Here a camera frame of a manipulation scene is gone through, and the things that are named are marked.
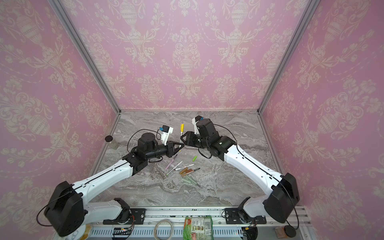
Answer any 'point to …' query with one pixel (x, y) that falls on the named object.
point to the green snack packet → (198, 228)
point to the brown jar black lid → (285, 231)
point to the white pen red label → (185, 166)
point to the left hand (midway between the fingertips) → (184, 147)
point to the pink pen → (170, 163)
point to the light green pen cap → (194, 158)
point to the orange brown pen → (189, 171)
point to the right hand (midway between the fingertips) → (183, 138)
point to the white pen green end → (167, 174)
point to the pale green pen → (192, 180)
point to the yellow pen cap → (182, 128)
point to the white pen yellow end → (180, 140)
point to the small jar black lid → (108, 138)
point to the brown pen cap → (183, 171)
